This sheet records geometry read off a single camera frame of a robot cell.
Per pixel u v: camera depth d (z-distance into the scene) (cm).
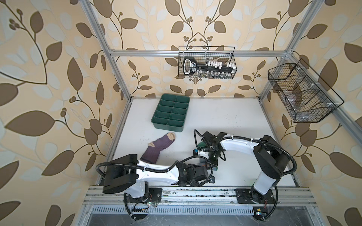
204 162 78
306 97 73
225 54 91
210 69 83
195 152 79
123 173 48
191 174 60
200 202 74
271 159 46
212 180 67
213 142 67
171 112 105
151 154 89
